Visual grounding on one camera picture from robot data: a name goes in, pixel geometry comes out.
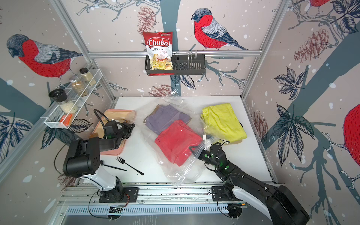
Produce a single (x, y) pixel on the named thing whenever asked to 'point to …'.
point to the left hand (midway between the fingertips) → (136, 119)
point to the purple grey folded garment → (160, 116)
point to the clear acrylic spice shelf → (52, 116)
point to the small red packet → (67, 121)
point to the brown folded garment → (153, 112)
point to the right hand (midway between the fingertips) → (189, 147)
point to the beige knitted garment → (236, 142)
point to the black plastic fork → (123, 161)
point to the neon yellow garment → (221, 121)
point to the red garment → (176, 141)
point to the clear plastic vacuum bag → (176, 175)
